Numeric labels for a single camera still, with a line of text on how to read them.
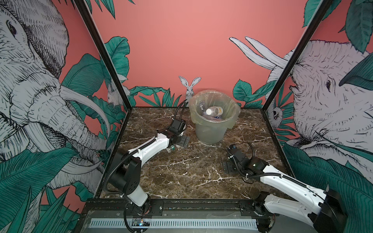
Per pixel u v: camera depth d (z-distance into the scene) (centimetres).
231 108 88
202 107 90
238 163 60
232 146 73
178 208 75
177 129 69
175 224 70
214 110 90
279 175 50
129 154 46
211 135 102
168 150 93
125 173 44
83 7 70
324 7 69
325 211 39
